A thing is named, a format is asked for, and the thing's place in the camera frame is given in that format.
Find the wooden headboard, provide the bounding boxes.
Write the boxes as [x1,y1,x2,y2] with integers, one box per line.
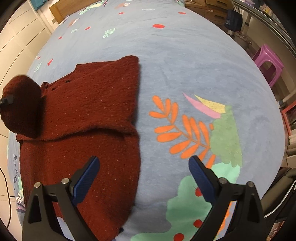
[49,0,97,24]

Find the purple plastic stool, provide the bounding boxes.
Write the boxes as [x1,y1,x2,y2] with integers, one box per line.
[252,44,284,88]

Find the white wardrobe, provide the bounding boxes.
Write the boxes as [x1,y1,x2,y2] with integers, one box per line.
[1,1,51,89]

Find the dark red knit sweater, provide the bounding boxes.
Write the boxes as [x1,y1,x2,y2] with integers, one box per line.
[1,56,140,240]

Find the teal hanging cloth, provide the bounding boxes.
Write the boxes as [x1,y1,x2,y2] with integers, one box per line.
[30,0,48,11]

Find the blue patterned bed sheet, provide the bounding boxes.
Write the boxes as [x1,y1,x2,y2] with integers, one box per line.
[6,0,286,241]

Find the cardboard box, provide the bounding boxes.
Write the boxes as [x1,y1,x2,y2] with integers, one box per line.
[185,0,234,26]

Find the orange frame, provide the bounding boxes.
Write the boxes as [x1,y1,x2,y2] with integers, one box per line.
[281,101,296,136]

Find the long desk shelf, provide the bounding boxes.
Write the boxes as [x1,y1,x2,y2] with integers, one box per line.
[232,1,295,57]

